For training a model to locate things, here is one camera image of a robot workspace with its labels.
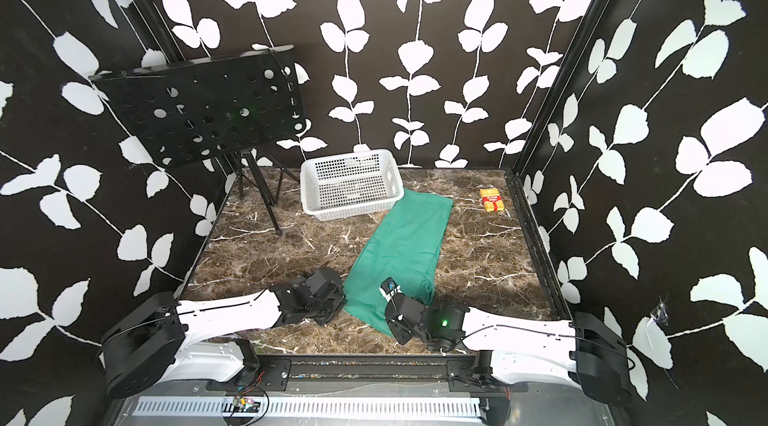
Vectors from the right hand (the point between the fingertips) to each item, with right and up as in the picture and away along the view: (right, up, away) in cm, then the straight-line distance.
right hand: (391, 313), depth 78 cm
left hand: (-11, +2, +6) cm, 13 cm away
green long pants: (+4, +15, +18) cm, 23 cm away
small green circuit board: (-35, -19, -8) cm, 41 cm away
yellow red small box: (+38, +30, +32) cm, 58 cm away
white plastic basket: (-16, +35, +36) cm, 53 cm away
